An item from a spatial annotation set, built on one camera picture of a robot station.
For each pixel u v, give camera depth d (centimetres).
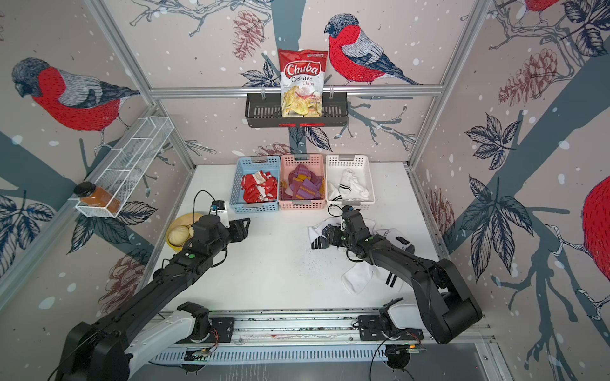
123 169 77
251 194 107
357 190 110
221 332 73
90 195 60
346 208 82
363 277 84
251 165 117
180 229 91
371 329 72
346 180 113
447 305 42
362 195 106
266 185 107
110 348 38
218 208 71
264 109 95
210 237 63
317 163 118
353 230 68
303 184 107
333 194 106
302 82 85
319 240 92
